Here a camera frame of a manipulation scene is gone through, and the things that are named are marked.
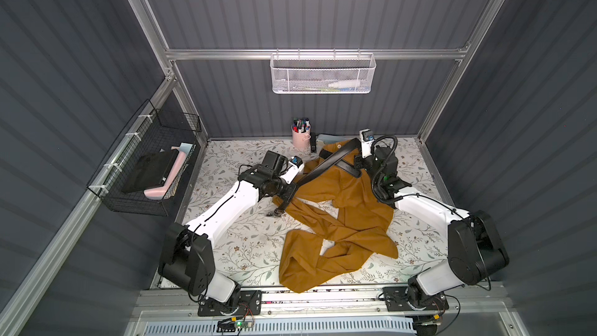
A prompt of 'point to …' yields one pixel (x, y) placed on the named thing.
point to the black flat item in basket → (149, 171)
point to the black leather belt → (340, 159)
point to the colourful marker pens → (301, 125)
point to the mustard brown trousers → (350, 218)
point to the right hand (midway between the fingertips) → (361, 142)
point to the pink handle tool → (158, 192)
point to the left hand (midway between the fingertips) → (296, 189)
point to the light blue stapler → (323, 139)
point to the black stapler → (313, 148)
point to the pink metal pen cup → (301, 140)
